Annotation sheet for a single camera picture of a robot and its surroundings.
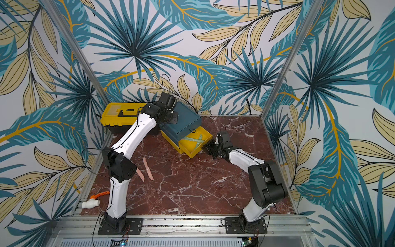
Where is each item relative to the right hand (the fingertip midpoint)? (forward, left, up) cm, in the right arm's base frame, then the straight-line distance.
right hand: (201, 146), depth 91 cm
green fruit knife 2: (+8, 0, -2) cm, 8 cm away
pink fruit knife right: (-11, +31, -10) cm, 34 cm away
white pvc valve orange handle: (-27, +56, -8) cm, 63 cm away
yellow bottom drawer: (+3, +6, -3) cm, 7 cm away
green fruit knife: (+5, +2, -2) cm, 6 cm away
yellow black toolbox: (+18, +51, +7) cm, 54 cm away
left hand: (+10, +16, +12) cm, 22 cm away
